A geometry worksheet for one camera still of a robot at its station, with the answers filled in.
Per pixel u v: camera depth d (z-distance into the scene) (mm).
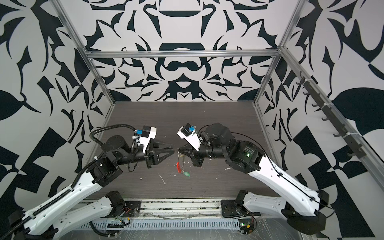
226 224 713
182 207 760
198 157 509
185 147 549
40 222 395
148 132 497
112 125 434
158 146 572
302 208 383
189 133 476
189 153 566
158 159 541
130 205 754
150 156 521
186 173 701
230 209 742
